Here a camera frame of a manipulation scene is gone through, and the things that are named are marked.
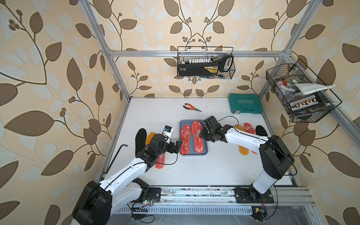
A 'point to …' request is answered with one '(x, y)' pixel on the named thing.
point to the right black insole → (260, 131)
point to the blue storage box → (191, 152)
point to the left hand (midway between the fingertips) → (176, 139)
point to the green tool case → (245, 103)
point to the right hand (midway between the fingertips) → (200, 134)
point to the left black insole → (140, 140)
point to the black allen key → (115, 155)
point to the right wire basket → (281, 78)
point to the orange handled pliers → (192, 108)
